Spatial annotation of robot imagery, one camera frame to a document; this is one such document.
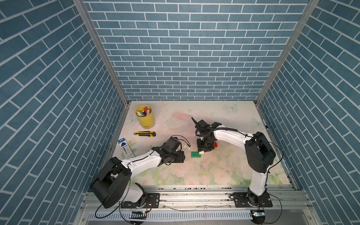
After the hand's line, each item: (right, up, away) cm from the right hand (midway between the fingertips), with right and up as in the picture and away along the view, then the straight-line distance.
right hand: (200, 151), depth 89 cm
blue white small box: (-49, +1, +2) cm, 49 cm away
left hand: (-10, -4, -3) cm, 11 cm away
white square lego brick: (+1, 0, -3) cm, 3 cm away
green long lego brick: (-3, -2, 0) cm, 3 cm away
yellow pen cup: (-39, +24, +10) cm, 46 cm away
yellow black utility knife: (-38, +10, +9) cm, 40 cm away
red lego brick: (+11, +4, +2) cm, 11 cm away
